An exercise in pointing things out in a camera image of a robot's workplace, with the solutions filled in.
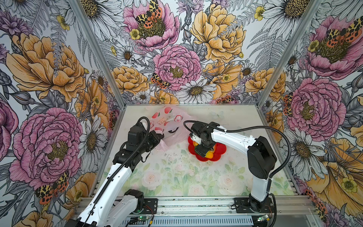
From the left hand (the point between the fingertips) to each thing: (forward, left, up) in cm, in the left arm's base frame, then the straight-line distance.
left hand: (162, 139), depth 77 cm
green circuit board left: (-33, +11, -21) cm, 40 cm away
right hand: (-2, -25, -14) cm, 29 cm away
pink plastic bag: (+21, -2, -11) cm, 24 cm away
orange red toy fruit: (-1, -27, -16) cm, 32 cm away
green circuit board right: (-34, -50, -20) cm, 64 cm away
